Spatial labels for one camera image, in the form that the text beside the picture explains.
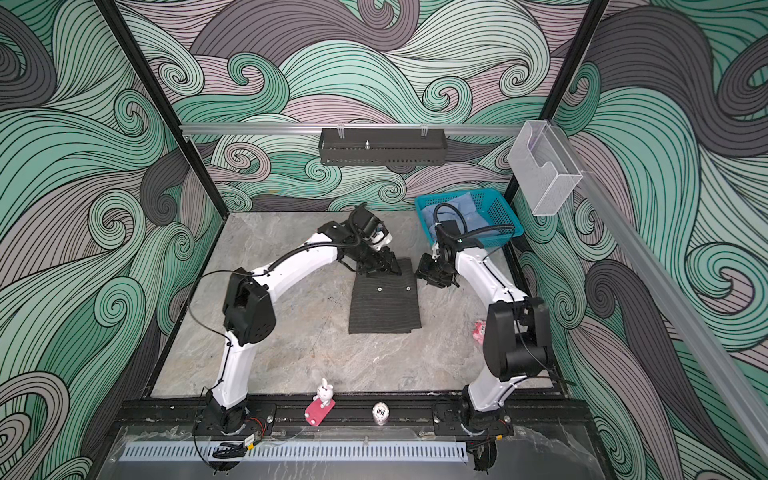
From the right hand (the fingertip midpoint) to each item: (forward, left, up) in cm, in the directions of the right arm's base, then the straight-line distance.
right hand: (421, 275), depth 89 cm
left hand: (-2, +7, +5) cm, 9 cm away
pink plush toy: (-14, -17, -8) cm, 23 cm away
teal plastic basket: (+37, -32, -6) cm, 49 cm away
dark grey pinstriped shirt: (-5, +11, -9) cm, 15 cm away
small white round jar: (-36, +12, -4) cm, 38 cm away
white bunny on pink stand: (-34, +26, -5) cm, 43 cm away
